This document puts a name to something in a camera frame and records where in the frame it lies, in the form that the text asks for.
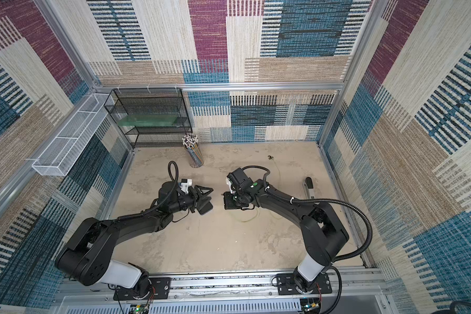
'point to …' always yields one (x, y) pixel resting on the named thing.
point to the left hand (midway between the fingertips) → (214, 193)
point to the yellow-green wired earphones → (270, 157)
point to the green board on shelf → (146, 120)
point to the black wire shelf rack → (167, 101)
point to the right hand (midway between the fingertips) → (229, 206)
